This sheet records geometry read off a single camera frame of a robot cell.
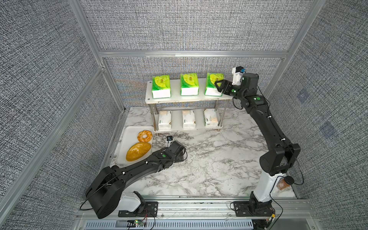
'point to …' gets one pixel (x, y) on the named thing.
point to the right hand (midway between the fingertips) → (221, 78)
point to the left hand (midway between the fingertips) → (179, 153)
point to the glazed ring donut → (140, 136)
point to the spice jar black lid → (289, 180)
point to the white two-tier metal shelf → (177, 103)
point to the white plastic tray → (130, 137)
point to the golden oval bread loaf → (137, 150)
